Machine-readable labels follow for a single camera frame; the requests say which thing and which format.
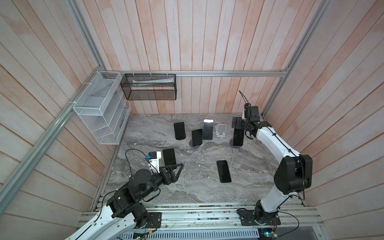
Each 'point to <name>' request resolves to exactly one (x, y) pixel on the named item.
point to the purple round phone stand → (231, 144)
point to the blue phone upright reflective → (207, 129)
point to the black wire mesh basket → (150, 86)
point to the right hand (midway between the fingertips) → (240, 120)
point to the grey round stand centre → (195, 146)
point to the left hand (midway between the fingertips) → (178, 170)
